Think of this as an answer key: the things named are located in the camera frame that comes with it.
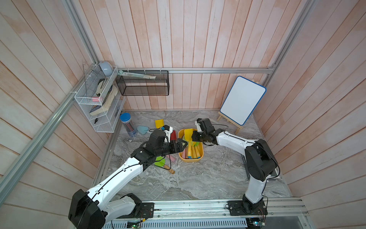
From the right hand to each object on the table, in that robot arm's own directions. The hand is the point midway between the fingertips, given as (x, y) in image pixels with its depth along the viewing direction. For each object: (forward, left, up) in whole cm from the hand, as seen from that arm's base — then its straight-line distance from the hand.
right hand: (191, 135), depth 95 cm
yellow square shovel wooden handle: (+16, +24, -7) cm, 30 cm away
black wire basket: (+35, +45, +15) cm, 59 cm away
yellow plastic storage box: (+3, +7, -4) cm, 8 cm away
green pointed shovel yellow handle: (-4, -4, -6) cm, 8 cm away
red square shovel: (+4, +13, -7) cm, 15 cm away
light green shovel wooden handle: (-12, +3, -4) cm, 13 cm away
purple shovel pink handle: (-15, +12, -6) cm, 20 cm away
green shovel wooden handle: (-27, +15, +19) cm, 36 cm away
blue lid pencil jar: (+5, +42, +12) cm, 44 cm away
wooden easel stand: (+10, -33, -2) cm, 35 cm away
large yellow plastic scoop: (-1, +2, +1) cm, 2 cm away
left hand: (-16, +6, +13) cm, 21 cm away
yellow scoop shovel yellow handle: (-12, -2, -5) cm, 13 cm away
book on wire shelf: (+1, +53, +23) cm, 58 cm away
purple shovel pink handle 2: (-11, +5, -5) cm, 13 cm away
